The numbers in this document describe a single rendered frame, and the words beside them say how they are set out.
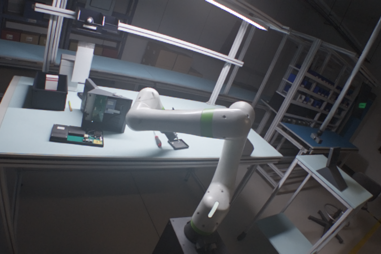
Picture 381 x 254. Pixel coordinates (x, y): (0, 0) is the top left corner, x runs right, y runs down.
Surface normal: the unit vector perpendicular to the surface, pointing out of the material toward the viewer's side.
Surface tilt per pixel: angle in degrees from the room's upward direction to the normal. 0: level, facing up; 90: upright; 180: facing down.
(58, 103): 90
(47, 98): 90
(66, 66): 90
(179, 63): 90
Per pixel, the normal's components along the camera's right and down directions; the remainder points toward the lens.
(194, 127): -0.48, 0.33
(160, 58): 0.44, 0.54
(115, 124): -0.01, 0.44
